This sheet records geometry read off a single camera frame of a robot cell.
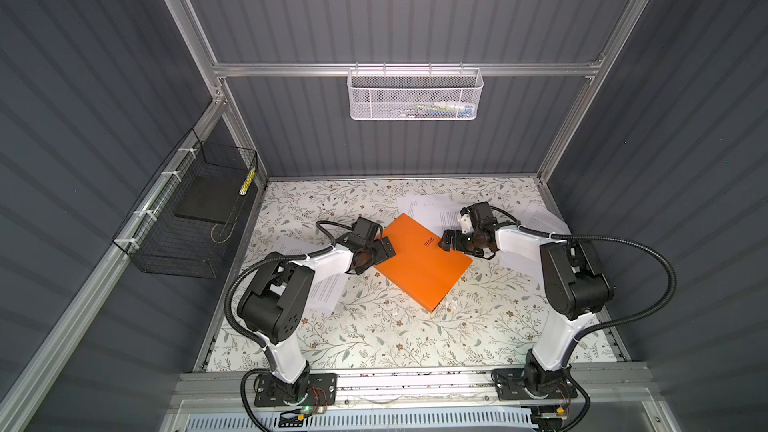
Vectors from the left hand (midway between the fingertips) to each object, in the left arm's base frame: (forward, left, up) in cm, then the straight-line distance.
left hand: (383, 254), depth 95 cm
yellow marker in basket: (+9, +37, +25) cm, 46 cm away
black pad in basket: (+4, +45, +25) cm, 52 cm away
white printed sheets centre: (+19, -20, -3) cm, 28 cm away
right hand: (+2, -24, -1) cm, 24 cm away
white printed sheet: (-12, +19, -3) cm, 22 cm away
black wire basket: (-3, +49, +24) cm, 55 cm away
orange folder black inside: (-4, -12, -3) cm, 13 cm away
